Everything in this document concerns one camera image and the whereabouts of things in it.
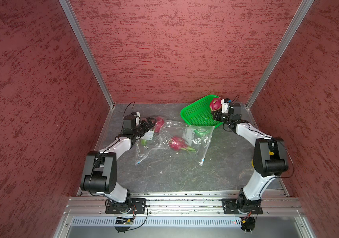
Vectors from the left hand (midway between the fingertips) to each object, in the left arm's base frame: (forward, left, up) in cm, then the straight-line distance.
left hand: (152, 125), depth 91 cm
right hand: (+9, -39, +1) cm, 40 cm away
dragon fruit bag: (+13, -41, +6) cm, 44 cm away
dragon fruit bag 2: (+5, -3, -4) cm, 7 cm away
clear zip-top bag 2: (-5, -2, -11) cm, 13 cm away
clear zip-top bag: (-4, -24, -10) cm, 26 cm away
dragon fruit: (-10, -16, -6) cm, 19 cm away
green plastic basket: (+21, -33, -12) cm, 41 cm away
